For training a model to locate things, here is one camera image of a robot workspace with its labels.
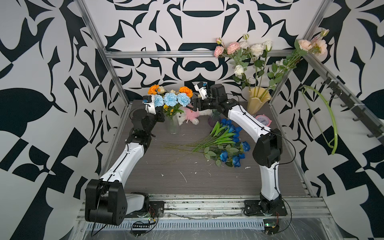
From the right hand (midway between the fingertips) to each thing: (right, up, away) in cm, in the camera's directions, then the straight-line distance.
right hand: (188, 102), depth 83 cm
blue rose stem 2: (+31, -31, +6) cm, 44 cm away
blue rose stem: (+26, -33, +2) cm, 43 cm away
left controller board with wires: (-22, -61, -14) cm, 66 cm away
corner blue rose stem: (+19, -30, +3) cm, 36 cm away
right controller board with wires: (+39, -59, -13) cm, 72 cm away
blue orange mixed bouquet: (-11, -5, +1) cm, 12 cm away
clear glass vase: (-10, -14, +16) cm, 23 cm away
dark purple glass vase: (+17, -9, +16) cm, 25 cm away
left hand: (-15, 0, -5) cm, 16 cm away
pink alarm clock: (+53, -10, +24) cm, 59 cm away
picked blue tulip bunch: (+21, -24, +11) cm, 34 cm away
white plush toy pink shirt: (+2, -7, +21) cm, 22 cm away
